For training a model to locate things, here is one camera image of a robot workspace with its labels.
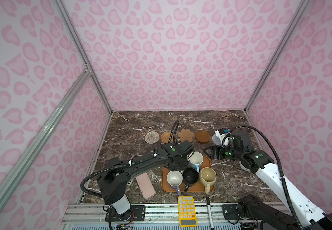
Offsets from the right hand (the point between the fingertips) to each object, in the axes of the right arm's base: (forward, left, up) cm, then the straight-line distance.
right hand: (210, 148), depth 74 cm
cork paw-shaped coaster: (+22, +11, -20) cm, 32 cm away
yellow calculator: (-25, +12, -19) cm, 34 cm away
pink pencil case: (-14, +34, -19) cm, 42 cm away
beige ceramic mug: (-8, -1, -20) cm, 21 cm away
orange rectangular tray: (-14, +5, -19) cm, 24 cm away
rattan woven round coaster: (+21, +26, -21) cm, 39 cm away
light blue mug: (+1, +6, -16) cm, 17 cm away
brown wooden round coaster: (+22, -1, -21) cm, 30 cm away
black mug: (-8, +9, -19) cm, 22 cm away
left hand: (-5, +12, -10) cm, 17 cm away
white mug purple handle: (-9, +18, -20) cm, 29 cm away
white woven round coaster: (+20, +35, -20) cm, 45 cm away
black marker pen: (-26, 0, -19) cm, 32 cm away
